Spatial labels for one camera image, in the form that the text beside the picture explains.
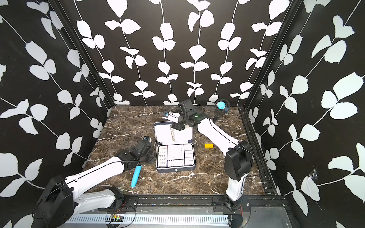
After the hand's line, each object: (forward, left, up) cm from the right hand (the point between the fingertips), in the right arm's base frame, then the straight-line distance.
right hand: (172, 115), depth 84 cm
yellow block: (-8, -24, -22) cm, 34 cm away
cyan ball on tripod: (+7, -30, +2) cm, 31 cm away
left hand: (-17, +11, -15) cm, 25 cm away
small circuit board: (-49, +27, -23) cm, 60 cm away
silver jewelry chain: (-6, 0, -11) cm, 13 cm away
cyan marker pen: (-28, +21, -21) cm, 41 cm away
